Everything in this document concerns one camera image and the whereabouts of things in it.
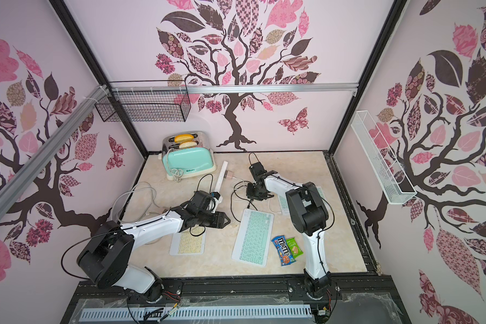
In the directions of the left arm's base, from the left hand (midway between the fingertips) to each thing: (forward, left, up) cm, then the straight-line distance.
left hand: (224, 224), depth 87 cm
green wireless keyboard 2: (+11, -28, -4) cm, 31 cm away
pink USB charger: (+29, 0, -1) cm, 29 cm away
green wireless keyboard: (-6, -13, -4) cm, 14 cm away
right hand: (+15, -12, -3) cm, 20 cm away
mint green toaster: (+32, +21, +12) cm, 40 cm away
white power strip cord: (+25, +46, -5) cm, 53 cm away
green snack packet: (-10, -31, -3) cm, 32 cm away
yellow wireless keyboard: (-6, +16, -4) cm, 17 cm away
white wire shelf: (+6, -66, +22) cm, 70 cm away
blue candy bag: (-12, -26, -3) cm, 29 cm away
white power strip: (+20, +4, 0) cm, 21 cm away
